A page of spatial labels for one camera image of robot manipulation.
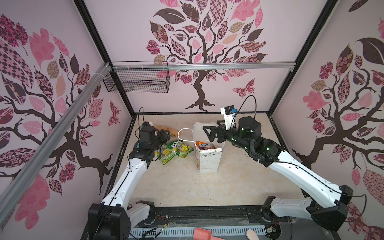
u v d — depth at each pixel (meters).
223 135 0.56
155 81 0.80
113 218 0.39
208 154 0.71
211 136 0.57
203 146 0.95
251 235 0.68
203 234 0.69
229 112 0.53
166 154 0.92
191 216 0.75
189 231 0.70
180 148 0.95
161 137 0.71
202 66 0.94
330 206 0.39
